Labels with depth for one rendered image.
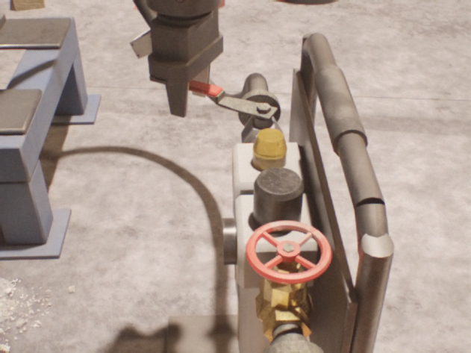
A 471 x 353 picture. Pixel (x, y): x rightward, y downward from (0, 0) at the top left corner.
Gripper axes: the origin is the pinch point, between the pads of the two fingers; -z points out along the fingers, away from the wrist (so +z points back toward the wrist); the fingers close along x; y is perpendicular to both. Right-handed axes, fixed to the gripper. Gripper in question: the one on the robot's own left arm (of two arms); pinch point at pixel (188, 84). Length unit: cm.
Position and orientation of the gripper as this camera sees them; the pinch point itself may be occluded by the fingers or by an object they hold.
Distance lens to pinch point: 80.0
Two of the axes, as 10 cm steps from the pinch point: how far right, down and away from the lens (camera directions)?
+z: 0.0, -7.9, -6.1
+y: -8.9, -2.7, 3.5
